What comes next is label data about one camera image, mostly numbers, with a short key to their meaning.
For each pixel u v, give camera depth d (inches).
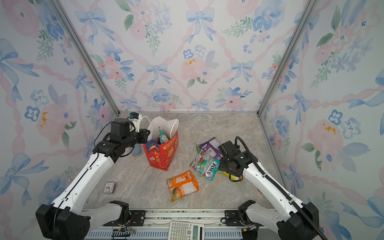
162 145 28.4
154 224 28.8
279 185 17.4
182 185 32.2
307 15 28.0
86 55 34.0
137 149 26.4
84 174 17.7
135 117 26.1
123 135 23.0
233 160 21.4
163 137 33.0
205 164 35.4
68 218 14.5
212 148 37.6
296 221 14.8
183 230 27.7
